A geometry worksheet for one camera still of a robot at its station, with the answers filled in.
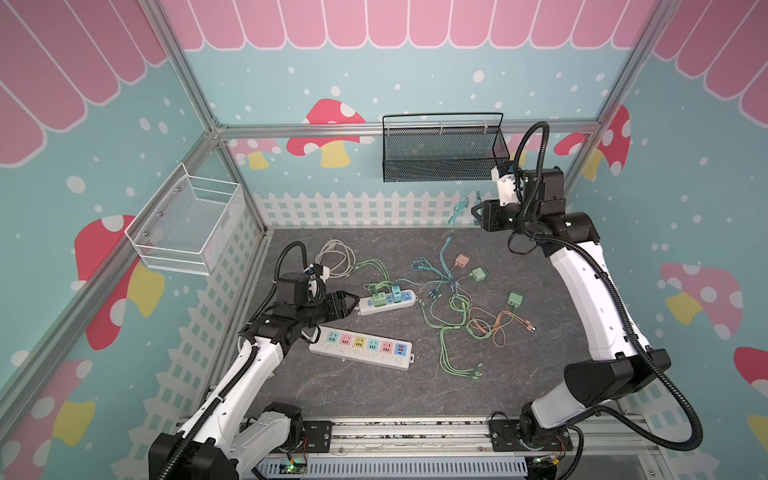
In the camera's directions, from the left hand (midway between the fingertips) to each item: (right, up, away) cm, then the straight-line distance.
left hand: (350, 306), depth 79 cm
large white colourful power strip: (+3, -14, +8) cm, 16 cm away
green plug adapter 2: (+42, +7, +26) cm, 50 cm away
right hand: (+33, +26, -6) cm, 42 cm away
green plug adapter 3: (+52, 0, +19) cm, 55 cm away
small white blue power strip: (+3, -2, +17) cm, 18 cm away
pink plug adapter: (+36, +12, +30) cm, 49 cm away
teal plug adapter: (+12, +2, +15) cm, 19 cm away
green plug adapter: (+7, 0, +13) cm, 15 cm away
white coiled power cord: (-9, +13, +32) cm, 36 cm away
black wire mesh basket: (+27, +48, +16) cm, 58 cm away
